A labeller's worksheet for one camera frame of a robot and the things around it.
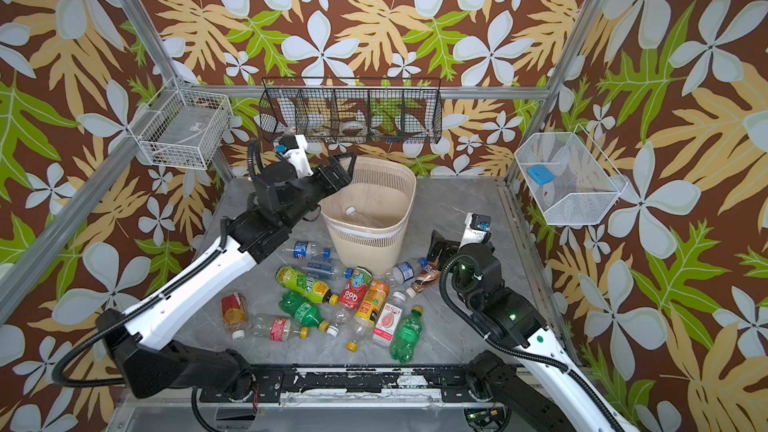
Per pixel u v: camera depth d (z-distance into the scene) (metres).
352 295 0.84
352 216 0.96
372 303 0.83
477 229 0.57
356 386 0.75
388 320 0.81
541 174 0.86
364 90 0.91
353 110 0.97
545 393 0.55
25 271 0.50
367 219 0.96
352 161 0.62
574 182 0.82
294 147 0.58
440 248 0.62
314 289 0.84
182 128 0.85
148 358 0.40
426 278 0.88
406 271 0.88
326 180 0.57
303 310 0.81
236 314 0.82
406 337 0.78
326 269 0.90
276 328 0.78
